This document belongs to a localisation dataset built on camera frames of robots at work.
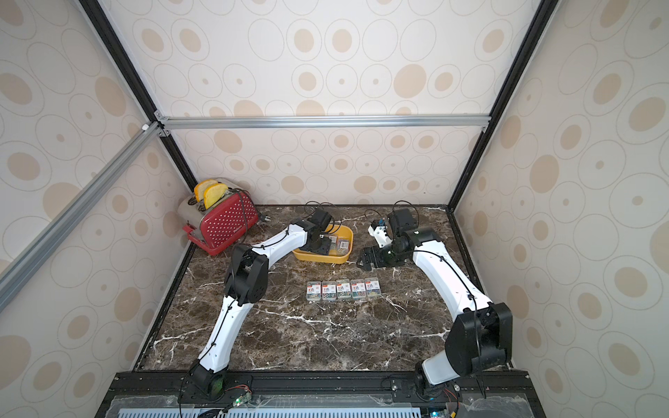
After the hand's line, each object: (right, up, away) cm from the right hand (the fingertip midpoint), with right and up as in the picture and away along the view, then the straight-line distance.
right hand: (368, 264), depth 82 cm
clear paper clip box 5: (+3, -10, +10) cm, 14 cm away
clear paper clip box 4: (-3, -10, +10) cm, 14 cm away
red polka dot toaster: (-56, +11, +13) cm, 59 cm away
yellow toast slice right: (-56, +24, +14) cm, 63 cm away
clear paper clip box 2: (-13, -11, +10) cm, 20 cm away
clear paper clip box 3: (-8, -10, +10) cm, 16 cm away
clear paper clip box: (-18, -11, +10) cm, 23 cm away
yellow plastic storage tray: (-8, +10, +24) cm, 27 cm away
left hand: (-15, +4, +22) cm, 27 cm away
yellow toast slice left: (-61, +26, +15) cm, 68 cm away
